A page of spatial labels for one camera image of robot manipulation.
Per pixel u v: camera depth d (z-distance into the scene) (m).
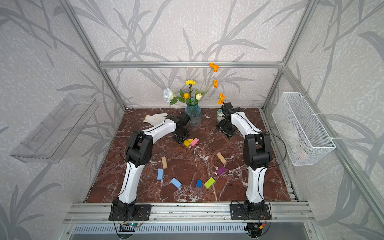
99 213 0.76
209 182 0.83
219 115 1.05
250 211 0.65
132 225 0.71
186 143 0.99
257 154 0.53
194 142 0.99
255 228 0.72
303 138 0.61
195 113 1.02
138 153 0.58
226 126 0.82
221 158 0.93
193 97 0.97
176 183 0.83
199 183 0.83
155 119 1.12
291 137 0.75
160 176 0.85
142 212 0.73
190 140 0.99
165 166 0.89
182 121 0.83
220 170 0.87
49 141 0.66
